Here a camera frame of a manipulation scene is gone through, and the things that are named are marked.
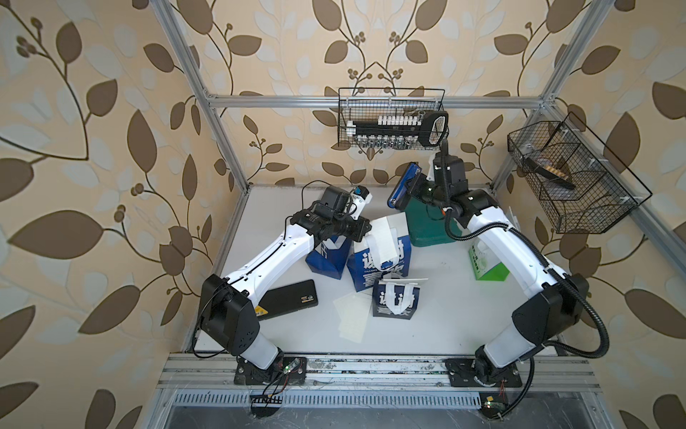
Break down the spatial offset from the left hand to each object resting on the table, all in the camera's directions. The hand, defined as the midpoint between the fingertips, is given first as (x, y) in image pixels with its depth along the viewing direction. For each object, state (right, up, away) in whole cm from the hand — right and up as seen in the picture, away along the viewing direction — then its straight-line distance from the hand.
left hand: (367, 222), depth 78 cm
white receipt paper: (+5, -5, +2) cm, 8 cm away
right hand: (+12, +12, +1) cm, 17 cm away
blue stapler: (+10, +8, +2) cm, 13 cm away
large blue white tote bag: (-1, -13, +2) cm, 13 cm away
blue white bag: (-12, -12, +9) cm, 19 cm away
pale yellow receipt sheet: (-4, -29, +7) cm, 31 cm away
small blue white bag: (+8, -21, -3) cm, 23 cm away
